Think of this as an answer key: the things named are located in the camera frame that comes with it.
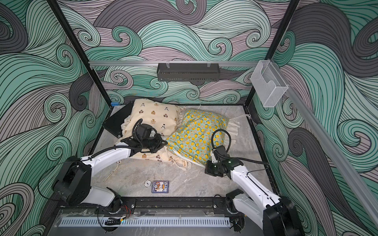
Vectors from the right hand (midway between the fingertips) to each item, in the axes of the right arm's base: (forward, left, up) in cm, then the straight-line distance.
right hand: (204, 170), depth 82 cm
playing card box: (-8, +25, -1) cm, 26 cm away
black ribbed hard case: (+32, +61, +4) cm, 69 cm away
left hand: (+14, +21, +10) cm, 27 cm away
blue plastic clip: (+58, +71, -3) cm, 92 cm away
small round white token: (-6, +32, -4) cm, 33 cm away
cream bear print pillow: (+33, +25, +9) cm, 42 cm away
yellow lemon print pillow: (+20, +7, +3) cm, 21 cm away
